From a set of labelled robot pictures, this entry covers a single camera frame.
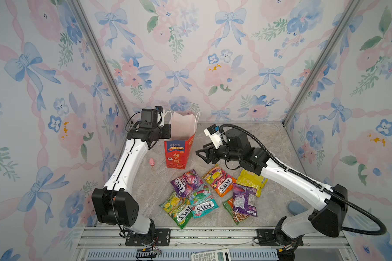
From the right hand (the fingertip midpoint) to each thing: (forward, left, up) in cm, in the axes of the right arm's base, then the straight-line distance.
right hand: (200, 147), depth 71 cm
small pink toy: (+8, +29, -26) cm, 40 cm away
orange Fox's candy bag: (-4, -12, -26) cm, 29 cm away
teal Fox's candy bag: (-14, -1, -26) cm, 30 cm away
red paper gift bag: (+5, +11, -8) cm, 14 cm away
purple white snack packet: (-13, -22, -26) cm, 36 cm away
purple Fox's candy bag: (-7, +8, -24) cm, 27 cm away
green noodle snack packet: (-21, -18, -29) cm, 40 cm away
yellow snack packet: (-2, -28, -25) cm, 38 cm away
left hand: (+13, +16, -1) cm, 21 cm away
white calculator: (-36, -7, -28) cm, 46 cm away
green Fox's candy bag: (-18, +10, -26) cm, 33 cm away
